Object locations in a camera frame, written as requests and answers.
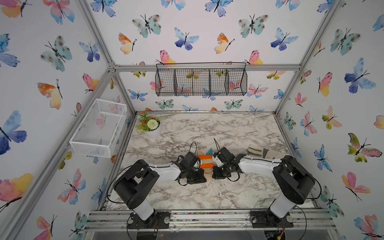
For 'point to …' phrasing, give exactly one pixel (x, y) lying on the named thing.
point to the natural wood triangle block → (200, 153)
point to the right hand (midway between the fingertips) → (213, 175)
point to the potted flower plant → (150, 125)
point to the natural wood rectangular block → (207, 161)
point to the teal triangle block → (210, 152)
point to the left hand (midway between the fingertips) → (208, 180)
